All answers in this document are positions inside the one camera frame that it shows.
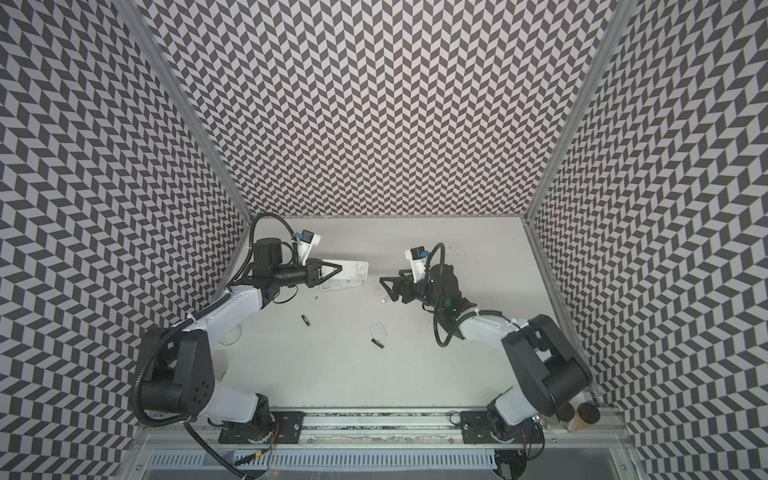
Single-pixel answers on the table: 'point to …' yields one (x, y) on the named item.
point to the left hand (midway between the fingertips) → (339, 269)
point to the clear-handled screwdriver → (385, 300)
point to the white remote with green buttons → (352, 269)
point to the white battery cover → (378, 331)
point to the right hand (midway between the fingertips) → (389, 284)
